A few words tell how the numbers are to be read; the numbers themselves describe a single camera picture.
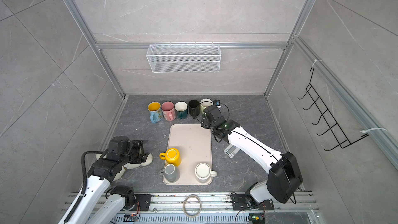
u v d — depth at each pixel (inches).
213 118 23.7
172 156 31.2
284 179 16.2
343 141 22.8
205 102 41.5
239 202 28.7
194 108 39.7
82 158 21.9
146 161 28.4
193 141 37.9
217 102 28.1
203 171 30.1
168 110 38.5
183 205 28.6
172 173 28.9
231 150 35.4
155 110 38.7
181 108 40.2
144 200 28.8
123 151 23.1
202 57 38.9
